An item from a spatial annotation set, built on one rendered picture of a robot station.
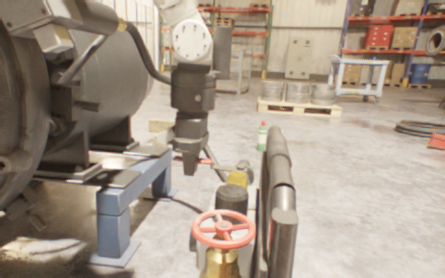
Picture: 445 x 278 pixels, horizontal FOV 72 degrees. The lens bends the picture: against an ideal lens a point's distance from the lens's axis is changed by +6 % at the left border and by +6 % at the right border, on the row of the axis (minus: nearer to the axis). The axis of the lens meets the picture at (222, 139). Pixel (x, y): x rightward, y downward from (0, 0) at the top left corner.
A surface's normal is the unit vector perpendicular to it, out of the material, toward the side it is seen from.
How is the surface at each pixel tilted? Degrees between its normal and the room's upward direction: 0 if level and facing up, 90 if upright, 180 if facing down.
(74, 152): 90
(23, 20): 90
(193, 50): 90
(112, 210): 90
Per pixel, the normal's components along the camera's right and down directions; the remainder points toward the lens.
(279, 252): -0.39, 0.19
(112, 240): -0.14, 0.24
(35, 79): 0.99, 0.04
